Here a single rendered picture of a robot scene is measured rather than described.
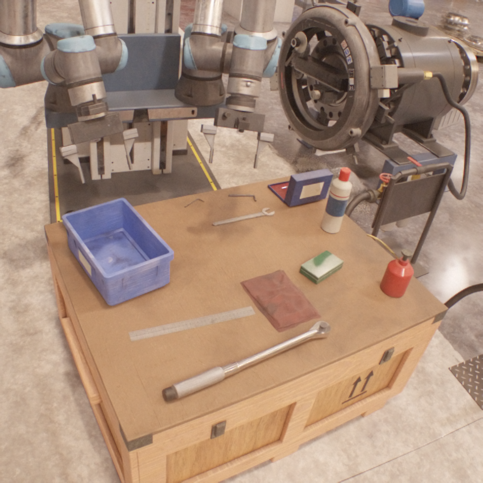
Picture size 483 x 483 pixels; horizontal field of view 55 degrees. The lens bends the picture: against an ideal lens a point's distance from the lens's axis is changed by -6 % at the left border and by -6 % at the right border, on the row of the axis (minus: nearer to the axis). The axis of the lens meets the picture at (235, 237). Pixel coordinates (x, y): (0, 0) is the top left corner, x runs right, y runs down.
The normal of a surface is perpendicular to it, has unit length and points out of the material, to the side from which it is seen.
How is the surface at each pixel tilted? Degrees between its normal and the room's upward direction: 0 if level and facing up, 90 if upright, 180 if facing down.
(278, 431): 90
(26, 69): 99
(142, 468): 90
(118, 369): 0
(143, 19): 90
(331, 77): 90
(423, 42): 31
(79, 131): 67
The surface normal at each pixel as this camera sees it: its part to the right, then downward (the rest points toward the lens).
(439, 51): 0.40, -0.20
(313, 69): -0.87, 0.22
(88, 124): 0.43, 0.22
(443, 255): 0.11, -0.79
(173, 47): 0.32, 0.60
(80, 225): 0.59, 0.54
